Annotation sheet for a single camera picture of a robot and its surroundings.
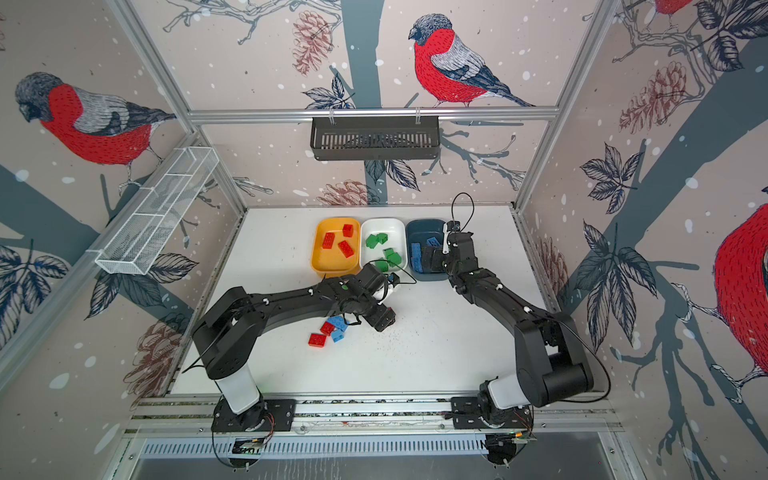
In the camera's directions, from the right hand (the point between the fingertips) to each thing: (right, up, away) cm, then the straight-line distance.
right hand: (436, 252), depth 91 cm
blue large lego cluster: (-30, -21, -3) cm, 37 cm away
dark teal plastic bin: (-2, +4, +13) cm, 14 cm away
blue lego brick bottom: (+1, +3, +13) cm, 13 cm away
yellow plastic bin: (-34, 0, +18) cm, 39 cm away
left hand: (-15, -18, -4) cm, 24 cm away
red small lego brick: (-33, -23, -3) cm, 40 cm away
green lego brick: (-21, +3, +16) cm, 27 cm away
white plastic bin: (-12, +6, +19) cm, 23 cm away
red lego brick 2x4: (-31, 0, +16) cm, 35 cm away
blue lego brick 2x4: (-5, -2, +13) cm, 14 cm away
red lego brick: (-36, -26, -5) cm, 44 cm away
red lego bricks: (-31, +7, +20) cm, 37 cm away
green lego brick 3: (-13, -3, +13) cm, 18 cm away
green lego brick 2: (-17, +4, +17) cm, 24 cm away
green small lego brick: (-15, -1, +15) cm, 21 cm away
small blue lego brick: (-30, -24, -5) cm, 39 cm away
